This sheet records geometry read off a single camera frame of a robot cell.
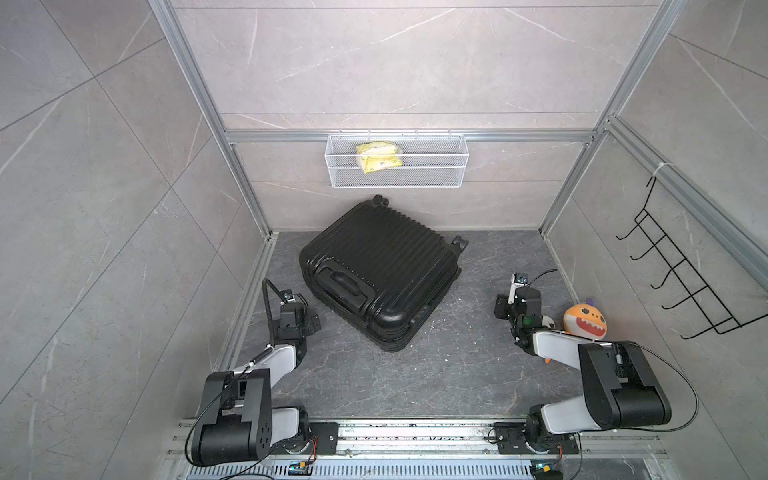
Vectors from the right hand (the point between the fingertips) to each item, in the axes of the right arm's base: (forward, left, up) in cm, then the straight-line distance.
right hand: (508, 295), depth 94 cm
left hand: (-5, +68, -1) cm, 68 cm away
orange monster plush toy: (-11, -19, +2) cm, 22 cm away
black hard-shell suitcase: (-1, +43, +16) cm, 45 cm away
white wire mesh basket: (+39, +24, +24) cm, 52 cm away
